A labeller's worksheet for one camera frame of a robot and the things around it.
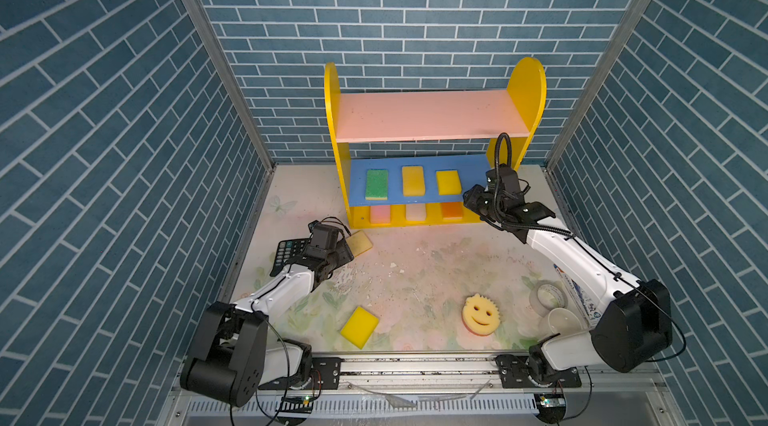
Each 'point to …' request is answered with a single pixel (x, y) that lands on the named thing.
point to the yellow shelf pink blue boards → (412, 159)
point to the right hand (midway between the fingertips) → (463, 191)
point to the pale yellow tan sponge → (359, 242)
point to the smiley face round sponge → (480, 316)
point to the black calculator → (287, 252)
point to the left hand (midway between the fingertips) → (343, 251)
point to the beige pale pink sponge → (416, 212)
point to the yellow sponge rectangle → (413, 181)
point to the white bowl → (561, 321)
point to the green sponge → (376, 184)
